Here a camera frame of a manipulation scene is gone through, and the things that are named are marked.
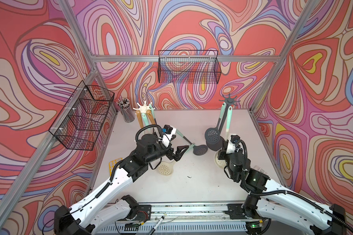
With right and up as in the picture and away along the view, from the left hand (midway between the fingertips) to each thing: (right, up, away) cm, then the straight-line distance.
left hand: (183, 142), depth 67 cm
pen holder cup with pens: (-39, +22, +31) cm, 55 cm away
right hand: (+21, -1, +6) cm, 22 cm away
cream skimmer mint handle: (+19, -11, +6) cm, 23 cm away
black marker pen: (-12, -40, +2) cm, 42 cm away
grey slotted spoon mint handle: (+19, +2, +21) cm, 28 cm away
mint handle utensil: (+11, -9, +28) cm, 32 cm away
